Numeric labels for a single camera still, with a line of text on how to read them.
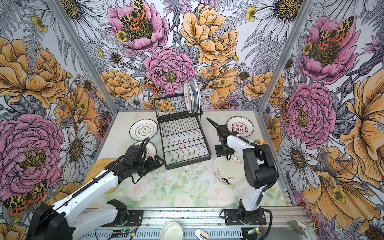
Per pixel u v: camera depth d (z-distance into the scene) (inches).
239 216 26.2
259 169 19.3
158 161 29.4
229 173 36.1
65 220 15.8
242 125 44.4
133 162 25.0
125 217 28.2
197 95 33.6
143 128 43.8
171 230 27.4
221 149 32.8
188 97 37.3
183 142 40.0
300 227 27.6
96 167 35.6
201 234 27.0
